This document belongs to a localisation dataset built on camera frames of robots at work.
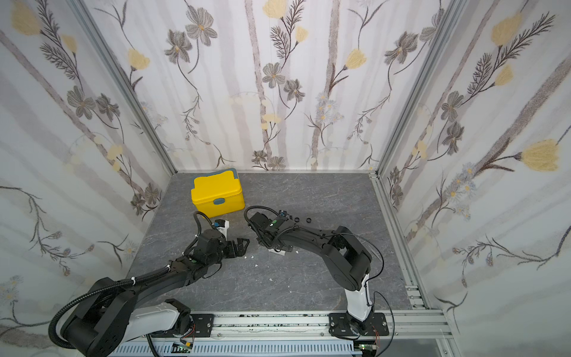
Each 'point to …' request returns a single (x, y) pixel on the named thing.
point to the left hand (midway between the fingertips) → (243, 240)
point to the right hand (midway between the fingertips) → (274, 238)
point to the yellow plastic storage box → (218, 193)
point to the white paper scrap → (271, 279)
